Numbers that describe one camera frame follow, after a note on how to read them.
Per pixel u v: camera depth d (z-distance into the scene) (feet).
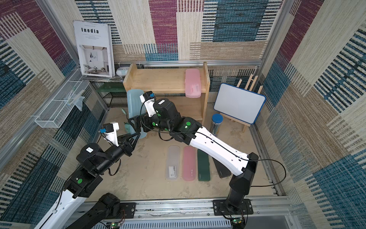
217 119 2.85
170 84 2.30
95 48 2.55
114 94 3.77
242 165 1.38
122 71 2.84
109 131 1.77
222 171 2.73
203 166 2.89
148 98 1.72
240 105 3.02
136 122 1.72
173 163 2.87
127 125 1.85
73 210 1.47
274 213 2.44
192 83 2.25
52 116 2.30
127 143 1.80
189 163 2.96
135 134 2.01
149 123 1.77
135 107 2.02
